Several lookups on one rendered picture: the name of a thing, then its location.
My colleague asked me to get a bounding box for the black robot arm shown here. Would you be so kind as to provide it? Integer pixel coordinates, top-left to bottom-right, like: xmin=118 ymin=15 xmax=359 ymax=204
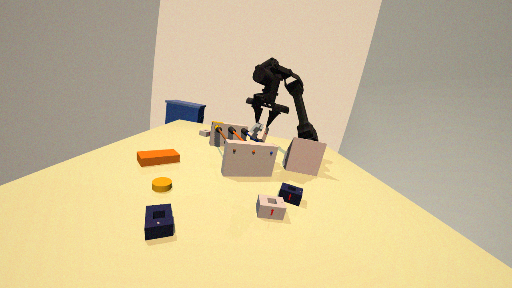
xmin=252 ymin=57 xmax=319 ymax=142

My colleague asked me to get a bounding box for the orange short cylinder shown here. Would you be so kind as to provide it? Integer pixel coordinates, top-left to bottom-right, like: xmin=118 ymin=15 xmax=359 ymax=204
xmin=152 ymin=177 xmax=172 ymax=192

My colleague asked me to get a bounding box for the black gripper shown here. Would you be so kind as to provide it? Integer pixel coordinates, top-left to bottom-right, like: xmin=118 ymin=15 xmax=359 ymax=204
xmin=246 ymin=87 xmax=289 ymax=127

